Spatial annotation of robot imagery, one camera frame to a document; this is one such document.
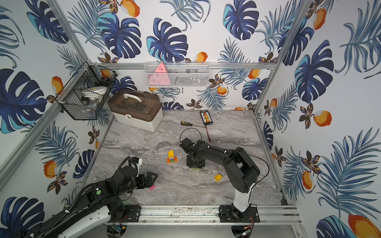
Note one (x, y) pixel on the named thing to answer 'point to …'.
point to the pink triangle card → (159, 79)
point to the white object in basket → (95, 93)
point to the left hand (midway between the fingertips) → (152, 175)
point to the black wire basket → (87, 75)
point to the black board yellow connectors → (206, 117)
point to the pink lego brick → (152, 187)
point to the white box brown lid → (140, 109)
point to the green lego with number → (196, 168)
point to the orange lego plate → (175, 159)
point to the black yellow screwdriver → (188, 124)
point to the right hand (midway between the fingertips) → (194, 165)
